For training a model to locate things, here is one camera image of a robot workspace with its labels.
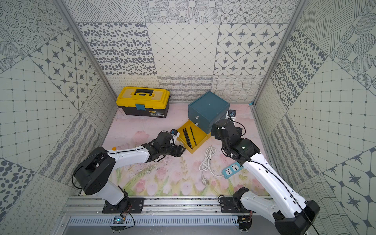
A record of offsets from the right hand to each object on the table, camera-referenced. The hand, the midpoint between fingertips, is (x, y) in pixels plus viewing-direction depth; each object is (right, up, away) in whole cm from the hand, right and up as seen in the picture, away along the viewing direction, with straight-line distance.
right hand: (224, 128), depth 73 cm
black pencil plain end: (-20, -9, +25) cm, 34 cm away
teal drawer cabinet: (-8, +9, +13) cm, 18 cm away
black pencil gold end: (-16, -8, +28) cm, 33 cm away
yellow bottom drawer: (-17, -8, +28) cm, 33 cm away
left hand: (-23, -12, +16) cm, 31 cm away
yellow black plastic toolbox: (-49, +16, +27) cm, 59 cm away
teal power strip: (+6, -25, +11) cm, 28 cm away
